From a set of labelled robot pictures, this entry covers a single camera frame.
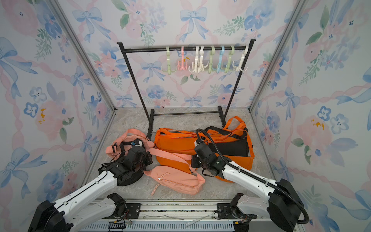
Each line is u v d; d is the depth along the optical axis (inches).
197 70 29.0
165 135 39.5
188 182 31.3
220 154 22.3
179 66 29.2
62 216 16.0
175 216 28.9
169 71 28.2
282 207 15.3
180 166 31.5
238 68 29.4
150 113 44.6
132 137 38.5
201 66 29.5
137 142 29.6
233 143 37.7
